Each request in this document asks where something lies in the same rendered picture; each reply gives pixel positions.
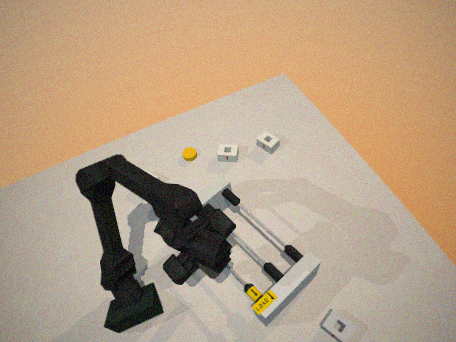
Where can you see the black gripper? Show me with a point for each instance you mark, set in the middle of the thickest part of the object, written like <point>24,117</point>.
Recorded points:
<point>179,268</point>

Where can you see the white square block with rectangular hole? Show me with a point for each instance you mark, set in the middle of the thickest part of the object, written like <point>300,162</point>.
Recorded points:
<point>268,142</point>
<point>228,153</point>

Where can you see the yellow short cylinder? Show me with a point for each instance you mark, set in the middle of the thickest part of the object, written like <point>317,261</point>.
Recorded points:
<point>189,154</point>

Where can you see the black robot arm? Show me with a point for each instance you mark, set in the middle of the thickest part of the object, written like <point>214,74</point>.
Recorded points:
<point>173,204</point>

